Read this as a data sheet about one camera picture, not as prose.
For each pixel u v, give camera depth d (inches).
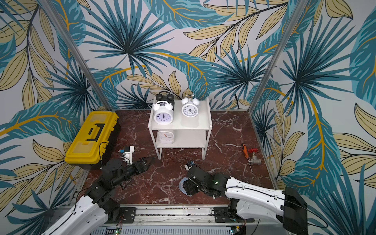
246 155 37.2
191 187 26.1
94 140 32.2
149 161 27.6
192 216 29.5
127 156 26.7
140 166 25.7
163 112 25.2
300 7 27.1
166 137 30.8
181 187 31.6
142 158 25.9
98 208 21.3
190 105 26.5
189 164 27.2
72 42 31.7
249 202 18.4
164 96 27.0
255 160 35.5
